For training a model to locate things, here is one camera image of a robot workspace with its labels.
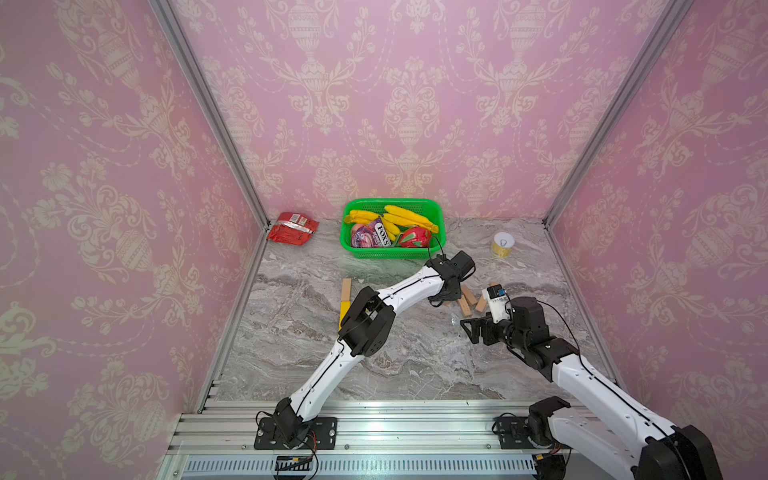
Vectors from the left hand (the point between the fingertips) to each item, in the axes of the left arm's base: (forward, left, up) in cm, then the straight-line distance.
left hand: (449, 296), depth 99 cm
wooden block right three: (-6, -4, +1) cm, 7 cm away
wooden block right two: (0, -6, +1) cm, 6 cm away
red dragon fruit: (+19, +11, +7) cm, 24 cm away
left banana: (+30, +29, +7) cm, 42 cm away
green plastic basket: (+34, +4, +7) cm, 35 cm away
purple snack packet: (+20, +27, +8) cm, 35 cm away
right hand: (-13, -3, +9) cm, 16 cm away
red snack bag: (+29, +58, +1) cm, 65 cm away
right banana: (+30, +18, +8) cm, 36 cm away
